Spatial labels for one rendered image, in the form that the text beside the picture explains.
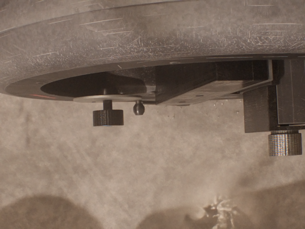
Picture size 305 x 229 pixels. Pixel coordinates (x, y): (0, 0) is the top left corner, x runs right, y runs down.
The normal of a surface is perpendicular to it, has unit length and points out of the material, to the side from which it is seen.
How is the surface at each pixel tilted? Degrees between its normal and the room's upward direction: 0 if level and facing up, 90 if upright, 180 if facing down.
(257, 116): 86
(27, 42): 50
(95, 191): 0
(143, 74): 27
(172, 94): 86
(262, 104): 86
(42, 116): 0
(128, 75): 5
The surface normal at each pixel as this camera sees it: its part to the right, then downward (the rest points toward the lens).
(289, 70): 0.17, -0.06
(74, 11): -0.42, 0.42
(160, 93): -0.99, 0.03
